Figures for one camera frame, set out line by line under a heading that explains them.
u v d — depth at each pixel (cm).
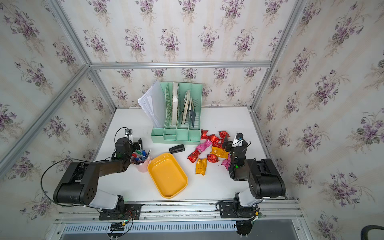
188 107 96
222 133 101
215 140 98
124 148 72
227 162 86
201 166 86
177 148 94
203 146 93
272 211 75
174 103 91
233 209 73
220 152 91
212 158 89
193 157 90
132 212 73
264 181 44
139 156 84
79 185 45
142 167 82
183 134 102
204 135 100
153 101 91
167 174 84
